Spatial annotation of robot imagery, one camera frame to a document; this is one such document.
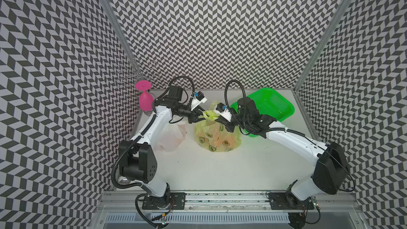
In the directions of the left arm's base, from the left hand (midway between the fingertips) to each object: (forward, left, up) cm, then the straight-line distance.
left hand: (206, 115), depth 78 cm
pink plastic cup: (+10, +32, +1) cm, 34 cm away
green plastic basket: (+27, -43, -21) cm, 55 cm away
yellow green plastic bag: (-9, -3, -5) cm, 11 cm away
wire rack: (+31, +51, 0) cm, 60 cm away
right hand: (-2, -6, -1) cm, 6 cm away
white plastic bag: (-4, +20, -14) cm, 24 cm away
